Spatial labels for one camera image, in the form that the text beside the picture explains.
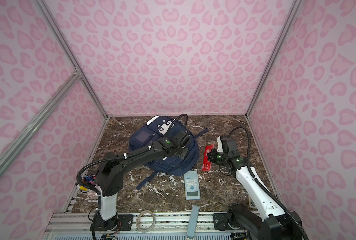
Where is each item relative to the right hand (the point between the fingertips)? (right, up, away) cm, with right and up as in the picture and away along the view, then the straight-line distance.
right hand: (207, 153), depth 80 cm
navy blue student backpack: (-32, +13, +18) cm, 39 cm away
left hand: (-13, +2, +8) cm, 15 cm away
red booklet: (0, -6, -1) cm, 6 cm away
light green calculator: (-8, -19, +4) cm, 21 cm away
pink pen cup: (-60, -12, -6) cm, 61 cm away
